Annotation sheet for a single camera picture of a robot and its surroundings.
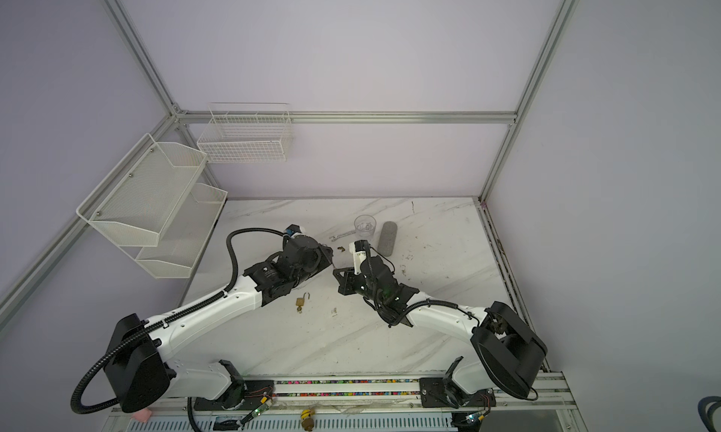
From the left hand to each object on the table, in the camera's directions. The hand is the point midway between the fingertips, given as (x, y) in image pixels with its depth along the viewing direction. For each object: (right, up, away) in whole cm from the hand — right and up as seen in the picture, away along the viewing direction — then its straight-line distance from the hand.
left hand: (330, 253), depth 80 cm
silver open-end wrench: (+1, +4, +29) cm, 29 cm away
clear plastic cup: (+10, +8, +29) cm, 31 cm away
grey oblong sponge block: (+18, +3, +25) cm, 31 cm away
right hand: (0, -6, -2) cm, 6 cm away
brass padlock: (-11, -17, +10) cm, 23 cm away
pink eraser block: (-46, -40, -11) cm, 62 cm away
